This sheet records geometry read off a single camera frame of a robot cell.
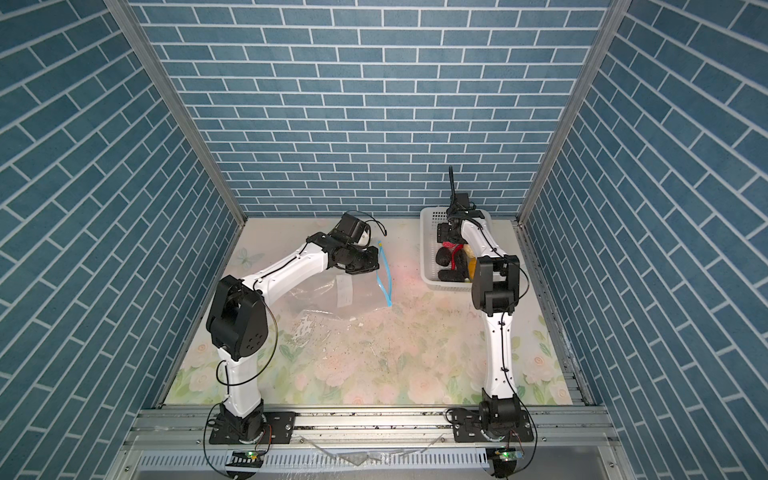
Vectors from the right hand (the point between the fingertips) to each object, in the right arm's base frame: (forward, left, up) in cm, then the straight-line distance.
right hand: (450, 232), depth 109 cm
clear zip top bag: (-27, +35, -3) cm, 44 cm away
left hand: (-22, +22, +7) cm, 32 cm away
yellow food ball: (-12, -7, -1) cm, 14 cm away
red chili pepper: (-5, -3, -4) cm, 6 cm away
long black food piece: (-12, -4, -3) cm, 13 cm away
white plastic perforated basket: (+6, +8, +2) cm, 10 cm away
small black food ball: (-10, +2, -2) cm, 10 cm away
